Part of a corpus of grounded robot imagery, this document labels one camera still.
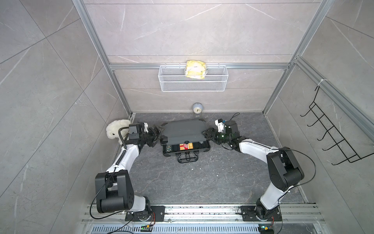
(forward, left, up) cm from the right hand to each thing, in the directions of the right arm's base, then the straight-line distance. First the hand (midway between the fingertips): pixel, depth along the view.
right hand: (205, 134), depth 89 cm
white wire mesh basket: (+37, +21, +16) cm, 45 cm away
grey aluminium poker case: (-4, +12, 0) cm, 13 cm away
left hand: (+1, +26, +4) cm, 26 cm away
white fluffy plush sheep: (+1, +56, +5) cm, 56 cm away
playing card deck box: (-2, +11, -11) cm, 15 cm away
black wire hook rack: (-19, -58, +17) cm, 64 cm away
